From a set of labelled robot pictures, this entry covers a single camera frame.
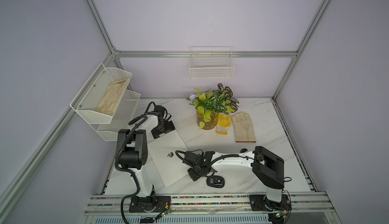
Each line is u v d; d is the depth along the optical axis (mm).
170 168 833
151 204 669
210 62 956
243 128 1017
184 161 649
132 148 506
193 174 742
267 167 472
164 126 857
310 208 736
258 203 732
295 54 941
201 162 621
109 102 767
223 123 1044
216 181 782
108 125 688
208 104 836
